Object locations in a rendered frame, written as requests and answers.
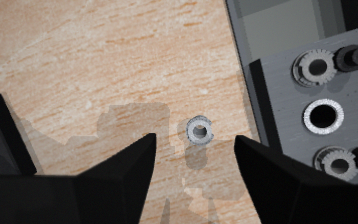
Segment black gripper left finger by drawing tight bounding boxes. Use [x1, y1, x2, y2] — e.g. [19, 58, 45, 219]
[0, 133, 157, 224]

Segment grey flanged bushing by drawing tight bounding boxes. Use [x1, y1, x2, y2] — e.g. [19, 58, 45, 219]
[185, 115, 214, 146]

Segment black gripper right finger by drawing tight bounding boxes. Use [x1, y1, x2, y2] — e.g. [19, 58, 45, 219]
[234, 135, 358, 224]

